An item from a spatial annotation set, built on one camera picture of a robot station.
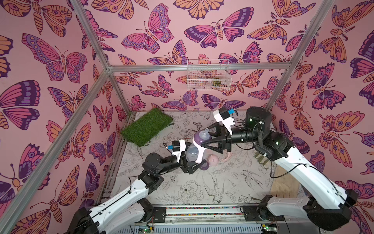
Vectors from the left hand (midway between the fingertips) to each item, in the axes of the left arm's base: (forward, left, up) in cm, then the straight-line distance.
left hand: (202, 153), depth 59 cm
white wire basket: (+64, -8, -8) cm, 65 cm away
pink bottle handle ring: (+16, -20, -31) cm, 40 cm away
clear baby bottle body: (0, +4, +1) cm, 5 cm away
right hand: (+2, 0, +9) cm, 9 cm away
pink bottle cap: (+11, -8, -29) cm, 32 cm away
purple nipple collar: (+9, -4, -32) cm, 34 cm away
